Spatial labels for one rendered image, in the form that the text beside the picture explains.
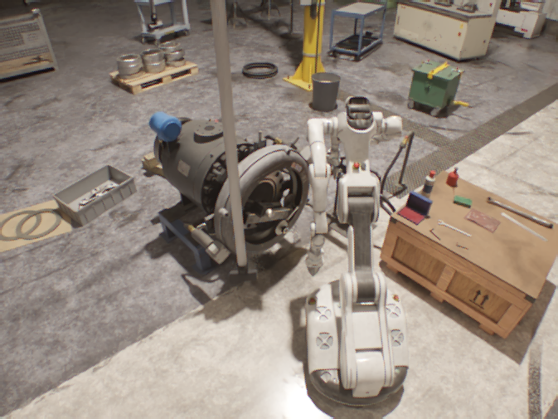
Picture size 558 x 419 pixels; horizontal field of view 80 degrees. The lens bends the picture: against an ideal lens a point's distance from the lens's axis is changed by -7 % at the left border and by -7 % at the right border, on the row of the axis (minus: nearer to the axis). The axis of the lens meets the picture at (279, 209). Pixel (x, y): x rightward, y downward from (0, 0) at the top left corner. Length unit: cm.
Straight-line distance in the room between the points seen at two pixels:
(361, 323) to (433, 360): 70
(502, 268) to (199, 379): 190
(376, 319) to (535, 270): 109
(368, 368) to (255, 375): 70
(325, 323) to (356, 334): 20
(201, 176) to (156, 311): 97
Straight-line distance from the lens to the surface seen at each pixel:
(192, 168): 238
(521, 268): 252
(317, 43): 558
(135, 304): 267
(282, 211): 231
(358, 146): 192
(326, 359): 204
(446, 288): 262
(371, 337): 191
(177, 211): 285
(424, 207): 259
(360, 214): 189
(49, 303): 297
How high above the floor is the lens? 205
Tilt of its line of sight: 40 degrees down
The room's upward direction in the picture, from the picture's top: straight up
